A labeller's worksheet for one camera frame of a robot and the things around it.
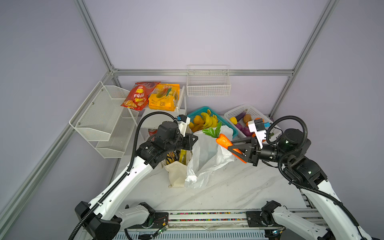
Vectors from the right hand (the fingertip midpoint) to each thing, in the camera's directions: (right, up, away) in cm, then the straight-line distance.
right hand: (229, 147), depth 52 cm
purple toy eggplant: (+23, +17, +63) cm, 69 cm away
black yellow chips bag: (-24, -8, +27) cm, 37 cm away
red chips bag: (-44, +23, +28) cm, 57 cm away
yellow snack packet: (-19, -9, +28) cm, 35 cm away
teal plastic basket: (+9, +12, +54) cm, 56 cm away
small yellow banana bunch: (-2, +12, +49) cm, 50 cm away
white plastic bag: (-5, -10, +36) cm, 38 cm away
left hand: (-11, +2, +16) cm, 20 cm away
